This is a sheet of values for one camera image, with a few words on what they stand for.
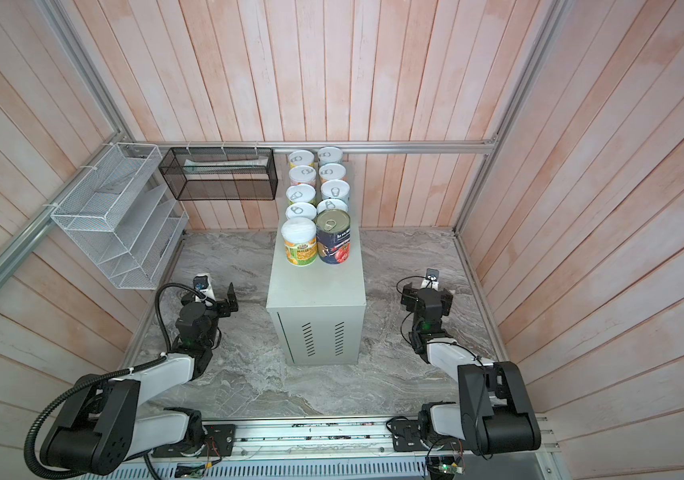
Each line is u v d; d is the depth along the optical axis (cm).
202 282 73
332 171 80
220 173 105
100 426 42
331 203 71
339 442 74
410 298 85
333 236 59
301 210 70
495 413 42
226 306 80
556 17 69
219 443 73
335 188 75
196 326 67
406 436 73
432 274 76
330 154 84
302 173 79
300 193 73
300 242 60
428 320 68
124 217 73
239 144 95
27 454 38
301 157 84
